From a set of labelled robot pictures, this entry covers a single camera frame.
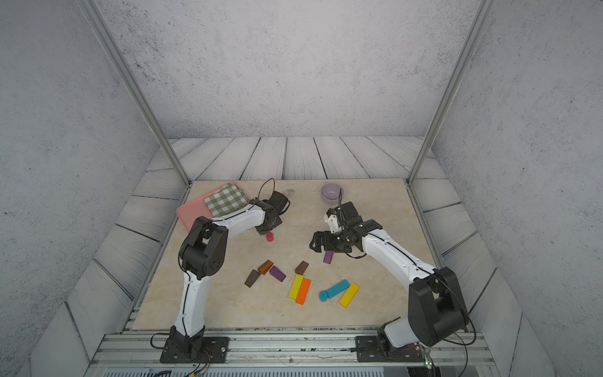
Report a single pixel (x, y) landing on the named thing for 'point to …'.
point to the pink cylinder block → (269, 236)
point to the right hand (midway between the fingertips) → (322, 245)
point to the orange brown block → (265, 266)
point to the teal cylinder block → (334, 290)
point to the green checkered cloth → (227, 199)
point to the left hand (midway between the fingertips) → (276, 225)
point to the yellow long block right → (349, 295)
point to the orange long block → (302, 292)
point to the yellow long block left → (296, 286)
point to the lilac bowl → (330, 193)
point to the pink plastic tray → (189, 212)
